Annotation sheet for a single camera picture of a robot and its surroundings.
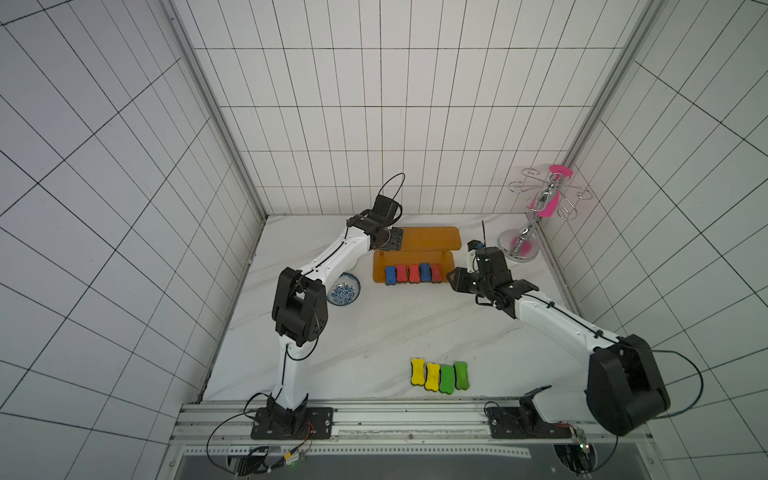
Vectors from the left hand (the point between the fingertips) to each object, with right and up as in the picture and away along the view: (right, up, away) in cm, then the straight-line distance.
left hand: (385, 241), depth 93 cm
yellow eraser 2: (+13, -36, -15) cm, 42 cm away
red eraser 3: (+17, -11, +6) cm, 21 cm away
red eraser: (+5, -11, +4) cm, 13 cm away
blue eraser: (+2, -11, +4) cm, 12 cm away
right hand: (+17, -10, -6) cm, 20 cm away
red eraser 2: (+10, -12, +4) cm, 16 cm away
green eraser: (+17, -37, -15) cm, 43 cm away
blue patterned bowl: (-14, -16, +4) cm, 22 cm away
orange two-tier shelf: (+15, -1, -6) cm, 16 cm away
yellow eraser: (+9, -35, -14) cm, 39 cm away
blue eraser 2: (+14, -11, +6) cm, 18 cm away
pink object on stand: (+53, +12, -1) cm, 54 cm away
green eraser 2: (+21, -36, -14) cm, 44 cm away
